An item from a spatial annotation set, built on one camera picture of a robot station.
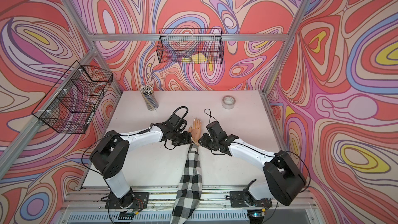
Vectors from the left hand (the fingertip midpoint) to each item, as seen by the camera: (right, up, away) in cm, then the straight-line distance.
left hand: (192, 143), depth 89 cm
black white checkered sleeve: (0, -21, -20) cm, 28 cm away
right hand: (+5, -1, -4) cm, 6 cm away
